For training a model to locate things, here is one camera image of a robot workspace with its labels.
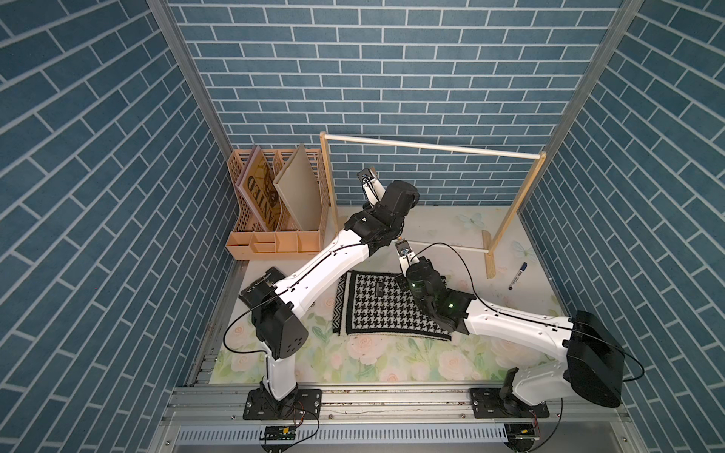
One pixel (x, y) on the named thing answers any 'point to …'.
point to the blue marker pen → (517, 276)
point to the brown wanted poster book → (259, 185)
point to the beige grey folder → (300, 184)
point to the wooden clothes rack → (490, 246)
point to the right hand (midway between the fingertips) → (407, 256)
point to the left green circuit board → (278, 433)
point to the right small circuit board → (521, 430)
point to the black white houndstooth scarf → (367, 302)
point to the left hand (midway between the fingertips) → (400, 195)
